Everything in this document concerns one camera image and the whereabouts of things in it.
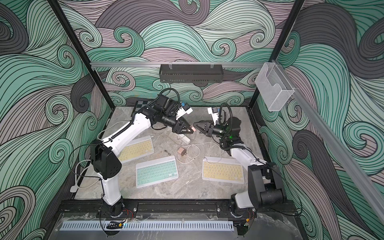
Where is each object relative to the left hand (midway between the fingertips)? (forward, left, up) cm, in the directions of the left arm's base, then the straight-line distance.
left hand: (192, 128), depth 73 cm
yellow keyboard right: (-10, -19, -27) cm, 34 cm away
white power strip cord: (-21, +65, -29) cm, 74 cm away
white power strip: (+9, +4, -24) cm, 26 cm away
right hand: (+2, -1, 0) cm, 3 cm away
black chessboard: (+41, +41, -24) cm, 63 cm away
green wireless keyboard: (-12, +21, -27) cm, 36 cm away
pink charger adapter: (+1, +6, -25) cm, 26 cm away
